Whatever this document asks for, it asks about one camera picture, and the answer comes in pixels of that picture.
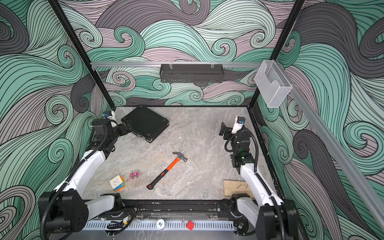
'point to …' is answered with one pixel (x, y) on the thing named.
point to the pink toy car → (136, 173)
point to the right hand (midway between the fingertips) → (229, 124)
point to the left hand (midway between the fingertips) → (123, 121)
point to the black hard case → (145, 123)
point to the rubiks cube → (117, 183)
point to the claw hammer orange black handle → (162, 174)
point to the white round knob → (160, 224)
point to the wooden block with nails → (231, 187)
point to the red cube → (190, 225)
